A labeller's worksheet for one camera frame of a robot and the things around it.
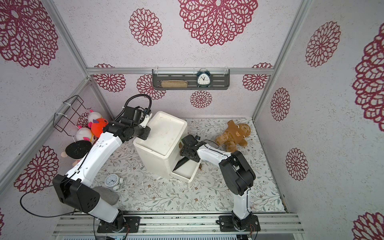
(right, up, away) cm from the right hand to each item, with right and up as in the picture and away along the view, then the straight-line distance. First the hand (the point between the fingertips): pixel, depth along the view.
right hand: (185, 152), depth 95 cm
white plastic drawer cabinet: (-12, +4, -22) cm, 25 cm away
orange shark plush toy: (-53, +15, -6) cm, 55 cm away
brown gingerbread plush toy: (+33, +11, +5) cm, 35 cm away
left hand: (-22, +14, -14) cm, 29 cm away
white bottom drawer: (+1, -11, -1) cm, 12 cm away
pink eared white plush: (-59, +24, 0) cm, 64 cm away
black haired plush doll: (-55, +4, -19) cm, 58 cm away
